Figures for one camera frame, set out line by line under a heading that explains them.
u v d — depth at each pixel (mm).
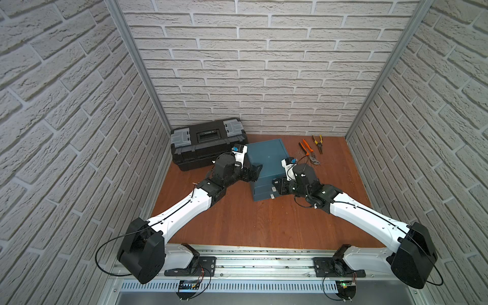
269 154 834
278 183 749
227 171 592
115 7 695
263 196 897
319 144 1171
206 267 729
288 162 710
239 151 682
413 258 389
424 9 694
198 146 922
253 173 708
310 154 1104
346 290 699
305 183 599
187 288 712
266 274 725
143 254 403
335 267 643
